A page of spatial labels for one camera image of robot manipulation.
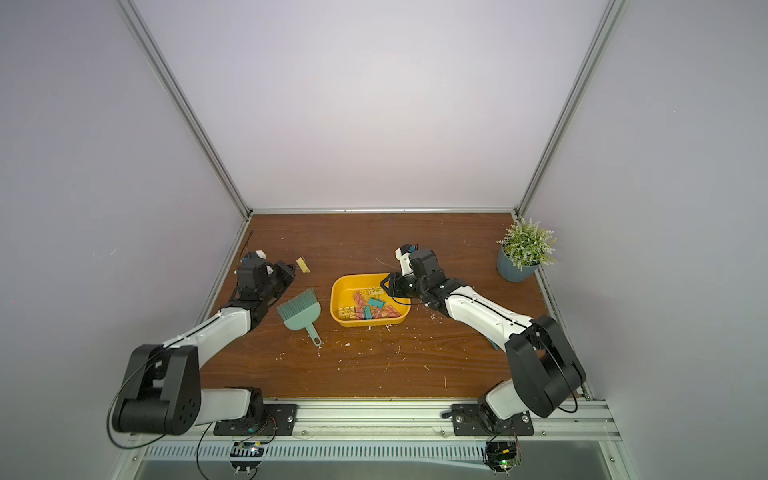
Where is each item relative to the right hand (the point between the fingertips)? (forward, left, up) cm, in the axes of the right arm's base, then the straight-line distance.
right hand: (384, 278), depth 84 cm
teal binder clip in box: (-2, +3, -12) cm, 12 cm away
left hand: (+6, +26, -1) cm, 27 cm away
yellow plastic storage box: (-1, +8, -12) cm, 14 cm away
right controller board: (-39, -29, -14) cm, 51 cm away
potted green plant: (+11, -42, +2) cm, 44 cm away
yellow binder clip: (+7, +26, -4) cm, 28 cm away
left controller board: (-41, +32, -16) cm, 55 cm away
